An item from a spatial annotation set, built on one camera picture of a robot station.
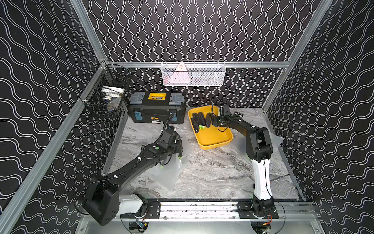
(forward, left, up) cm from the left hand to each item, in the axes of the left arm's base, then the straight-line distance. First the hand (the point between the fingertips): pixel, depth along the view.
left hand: (181, 142), depth 83 cm
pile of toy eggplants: (+27, -11, -12) cm, 31 cm away
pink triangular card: (+36, +3, +20) cm, 41 cm away
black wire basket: (+23, +48, +12) cm, 55 cm away
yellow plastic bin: (+15, -20, -14) cm, 29 cm away
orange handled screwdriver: (-10, -60, -14) cm, 62 cm away
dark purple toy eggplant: (-8, 0, -1) cm, 9 cm away
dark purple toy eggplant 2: (-10, +11, -13) cm, 19 cm away
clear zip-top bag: (-14, +7, -13) cm, 20 cm away
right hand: (+28, -23, -11) cm, 38 cm away
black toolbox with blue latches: (+25, +19, +1) cm, 32 cm away
